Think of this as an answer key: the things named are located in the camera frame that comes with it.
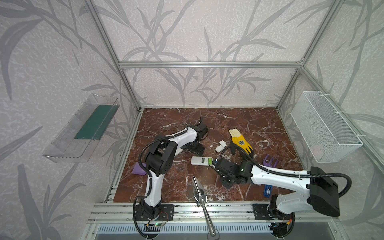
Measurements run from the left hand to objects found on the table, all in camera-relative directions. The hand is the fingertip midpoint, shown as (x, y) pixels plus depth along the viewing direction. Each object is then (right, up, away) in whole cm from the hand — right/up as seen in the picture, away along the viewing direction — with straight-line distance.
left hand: (194, 148), depth 95 cm
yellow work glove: (+30, +5, +4) cm, 30 cm away
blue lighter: (+39, -19, -18) cm, 47 cm away
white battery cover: (+19, +2, +4) cm, 19 cm away
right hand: (+16, -11, -14) cm, 24 cm away
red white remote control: (+5, -7, -5) cm, 10 cm away
